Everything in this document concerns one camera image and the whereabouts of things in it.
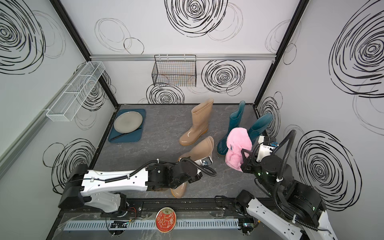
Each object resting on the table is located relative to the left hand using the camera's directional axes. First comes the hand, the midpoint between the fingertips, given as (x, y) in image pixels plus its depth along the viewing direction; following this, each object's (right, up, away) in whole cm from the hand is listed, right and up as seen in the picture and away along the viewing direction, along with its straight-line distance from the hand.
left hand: (202, 162), depth 69 cm
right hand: (+16, +7, -10) cm, 20 cm away
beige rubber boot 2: (0, +21, +20) cm, 29 cm away
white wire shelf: (-67, +26, +4) cm, 72 cm away
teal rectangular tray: (-45, +8, +34) cm, 57 cm away
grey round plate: (-52, +18, +40) cm, 68 cm away
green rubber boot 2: (+29, +16, +6) cm, 34 cm away
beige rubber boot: (+2, +5, +8) cm, 9 cm away
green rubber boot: (+18, +21, +10) cm, 29 cm away
